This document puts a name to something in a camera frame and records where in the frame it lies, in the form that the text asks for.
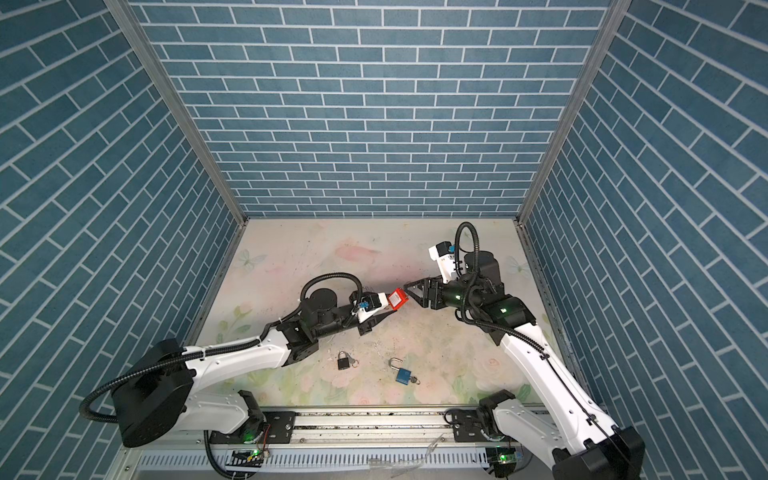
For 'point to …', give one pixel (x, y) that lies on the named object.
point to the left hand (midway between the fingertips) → (391, 302)
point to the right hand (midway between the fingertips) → (409, 284)
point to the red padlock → (398, 298)
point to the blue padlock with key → (403, 376)
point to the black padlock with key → (344, 361)
